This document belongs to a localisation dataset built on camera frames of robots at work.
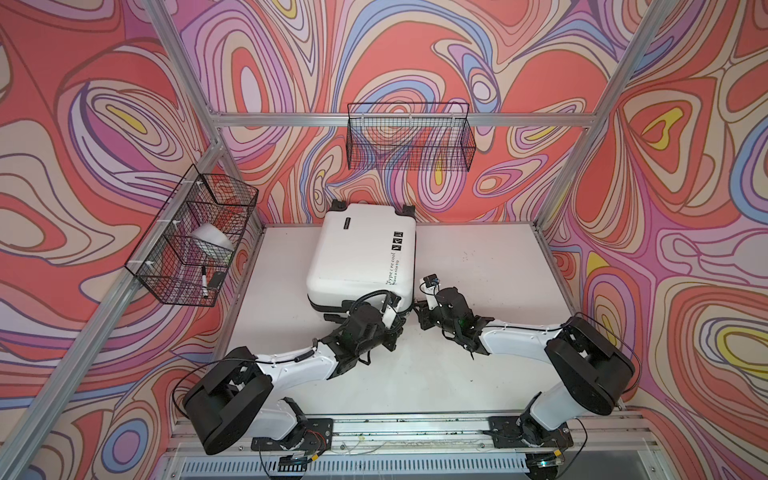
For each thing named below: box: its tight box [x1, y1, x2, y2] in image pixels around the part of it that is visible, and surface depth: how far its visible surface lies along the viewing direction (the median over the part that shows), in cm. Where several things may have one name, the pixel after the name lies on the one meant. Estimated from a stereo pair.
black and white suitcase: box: [306, 200, 417, 311], surface depth 89 cm
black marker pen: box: [202, 265, 209, 299], surface depth 74 cm
